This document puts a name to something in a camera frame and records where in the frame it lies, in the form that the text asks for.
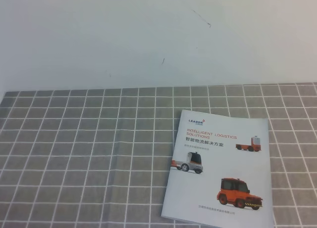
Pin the white product brochure book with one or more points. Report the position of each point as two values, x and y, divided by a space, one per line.
220 172

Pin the grey checked tablecloth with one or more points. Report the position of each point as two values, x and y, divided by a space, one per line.
99 158

